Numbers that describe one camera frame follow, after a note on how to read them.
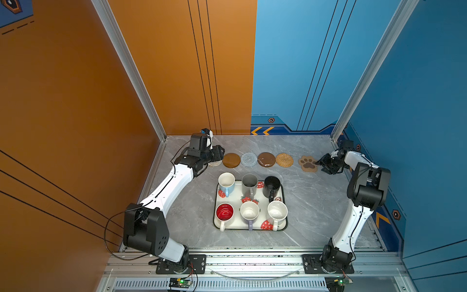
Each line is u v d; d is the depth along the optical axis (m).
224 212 0.85
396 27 0.74
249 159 1.09
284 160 1.08
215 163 1.06
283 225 0.83
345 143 0.84
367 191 0.58
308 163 1.05
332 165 0.89
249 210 0.87
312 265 0.72
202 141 0.65
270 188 0.94
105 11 0.70
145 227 0.42
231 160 1.08
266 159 1.09
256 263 0.76
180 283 0.71
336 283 0.71
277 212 0.86
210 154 0.74
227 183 0.94
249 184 0.92
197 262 0.74
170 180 0.52
